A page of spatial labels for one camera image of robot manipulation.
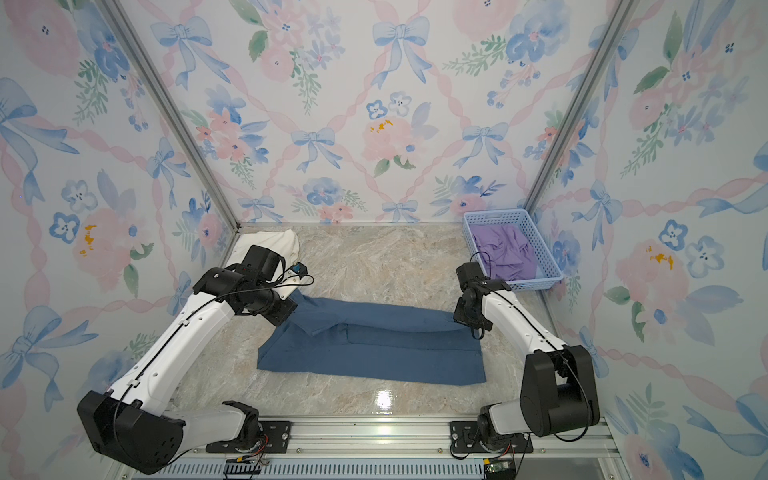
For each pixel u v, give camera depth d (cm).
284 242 112
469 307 62
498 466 73
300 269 70
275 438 74
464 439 73
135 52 75
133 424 37
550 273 101
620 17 69
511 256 109
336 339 90
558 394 42
